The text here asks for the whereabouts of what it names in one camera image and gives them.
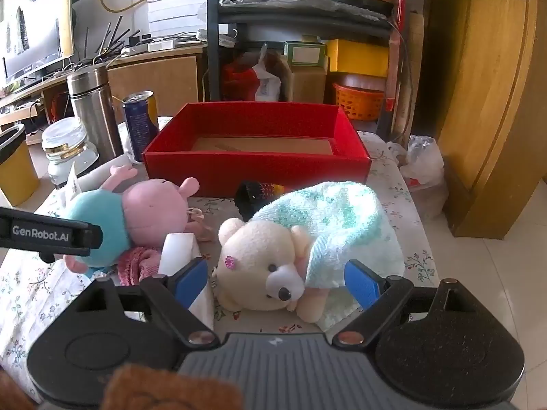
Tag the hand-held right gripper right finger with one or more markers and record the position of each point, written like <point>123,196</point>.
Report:
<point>361,284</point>

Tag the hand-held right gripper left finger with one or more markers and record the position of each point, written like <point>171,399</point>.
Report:
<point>192,279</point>

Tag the white foam block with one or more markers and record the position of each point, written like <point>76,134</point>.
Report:
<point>179,252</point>

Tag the pink knitted cloth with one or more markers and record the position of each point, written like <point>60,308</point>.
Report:
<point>136,264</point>

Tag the cream teddy bear plush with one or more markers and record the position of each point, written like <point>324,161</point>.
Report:
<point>252,260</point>

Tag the white and green towel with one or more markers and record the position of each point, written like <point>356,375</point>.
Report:
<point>333,222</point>

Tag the pink pig plush toy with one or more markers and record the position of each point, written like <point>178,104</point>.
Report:
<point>154,209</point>

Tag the red cardboard box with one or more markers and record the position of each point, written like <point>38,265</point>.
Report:
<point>256,171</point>

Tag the yellow bin with black rim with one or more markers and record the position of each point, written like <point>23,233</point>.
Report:
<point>17,171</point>

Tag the glass jar with white lid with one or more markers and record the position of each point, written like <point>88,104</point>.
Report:
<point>64,153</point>

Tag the floral tablecloth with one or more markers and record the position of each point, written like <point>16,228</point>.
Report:
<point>397,205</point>

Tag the brown fuzzy cloth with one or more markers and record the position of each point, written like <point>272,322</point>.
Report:
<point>171,388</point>

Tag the red plastic bag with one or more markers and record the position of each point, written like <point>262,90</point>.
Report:
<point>237,79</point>
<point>57,111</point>

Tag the stainless steel thermos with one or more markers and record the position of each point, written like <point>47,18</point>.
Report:
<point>94,111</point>

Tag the clear plastic bag with food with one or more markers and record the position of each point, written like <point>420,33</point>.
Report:
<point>423,162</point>

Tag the blue drink can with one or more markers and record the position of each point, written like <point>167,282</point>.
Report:
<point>139,124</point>

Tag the orange plastic basket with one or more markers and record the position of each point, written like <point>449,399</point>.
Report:
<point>359,102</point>

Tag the black router with antennas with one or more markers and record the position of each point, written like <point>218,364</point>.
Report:
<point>104,57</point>

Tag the wooden television stand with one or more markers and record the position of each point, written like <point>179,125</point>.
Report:
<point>162,77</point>

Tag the flat screen television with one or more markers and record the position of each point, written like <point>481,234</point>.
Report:
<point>30,30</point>

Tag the brown cardboard box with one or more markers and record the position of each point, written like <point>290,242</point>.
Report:
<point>307,85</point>

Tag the white plastic bag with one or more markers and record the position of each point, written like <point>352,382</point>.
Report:
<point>267,85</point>

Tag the white power strip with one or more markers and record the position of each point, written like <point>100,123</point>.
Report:
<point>149,46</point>

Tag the wooden cabinet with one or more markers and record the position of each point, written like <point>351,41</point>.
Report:
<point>478,94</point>

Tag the yellow box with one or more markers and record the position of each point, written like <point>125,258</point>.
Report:
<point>359,57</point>

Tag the black metal shelf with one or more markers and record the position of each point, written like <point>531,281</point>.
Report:
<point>212,51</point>

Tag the beige cardboard sheet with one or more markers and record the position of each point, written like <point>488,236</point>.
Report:
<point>418,59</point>

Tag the green box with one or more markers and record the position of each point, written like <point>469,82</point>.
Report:
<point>305,54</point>

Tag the dark frying pan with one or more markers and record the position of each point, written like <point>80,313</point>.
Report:
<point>354,2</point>

